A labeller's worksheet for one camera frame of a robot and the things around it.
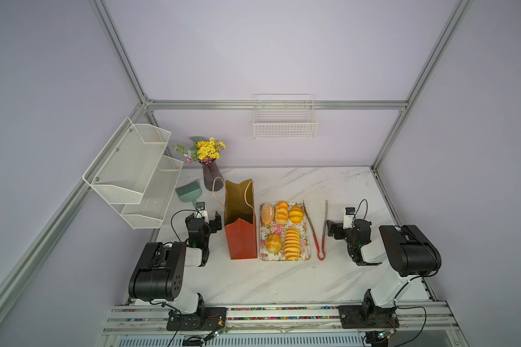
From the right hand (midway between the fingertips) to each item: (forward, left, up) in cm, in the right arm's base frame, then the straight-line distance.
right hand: (338, 223), depth 99 cm
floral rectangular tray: (-5, +26, +1) cm, 26 cm away
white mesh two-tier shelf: (+12, +88, +25) cm, 92 cm away
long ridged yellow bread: (-12, +23, +4) cm, 26 cm away
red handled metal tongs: (-6, +8, +2) cm, 11 cm away
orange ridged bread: (+4, +26, +5) cm, 27 cm away
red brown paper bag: (-14, +42, +26) cm, 51 cm away
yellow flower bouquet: (+19, +59, +30) cm, 69 cm away
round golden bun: (-12, +31, +5) cm, 33 cm away
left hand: (+1, +61, +7) cm, 61 cm away
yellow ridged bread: (+3, +20, +4) cm, 20 cm away
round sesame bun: (+2, +33, +6) cm, 34 cm away
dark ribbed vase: (+24, +60, +13) cm, 66 cm away
